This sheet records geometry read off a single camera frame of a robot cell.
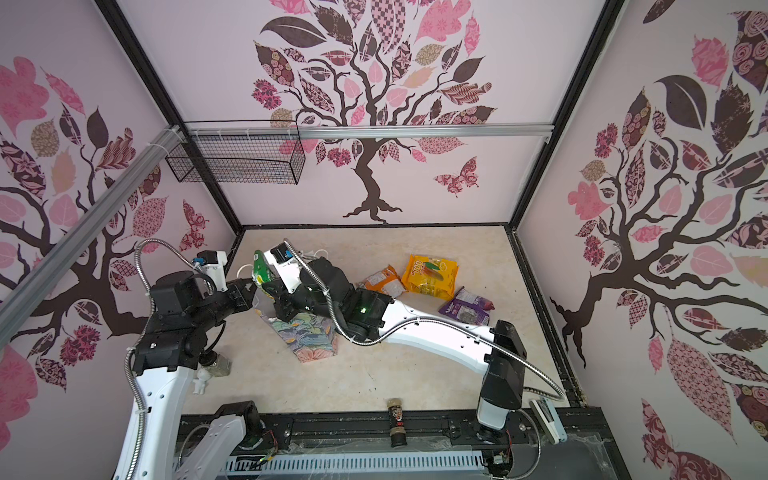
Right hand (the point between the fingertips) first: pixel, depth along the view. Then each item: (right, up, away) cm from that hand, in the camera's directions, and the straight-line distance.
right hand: (264, 279), depth 60 cm
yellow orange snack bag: (+40, -2, +38) cm, 55 cm away
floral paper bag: (+5, -16, +16) cm, 24 cm away
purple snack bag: (+51, -12, +34) cm, 63 cm away
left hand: (-6, -2, +10) cm, 12 cm away
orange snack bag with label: (+24, -4, +40) cm, 47 cm away
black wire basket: (-24, +39, +35) cm, 57 cm away
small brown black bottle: (+28, -40, +11) cm, 50 cm away
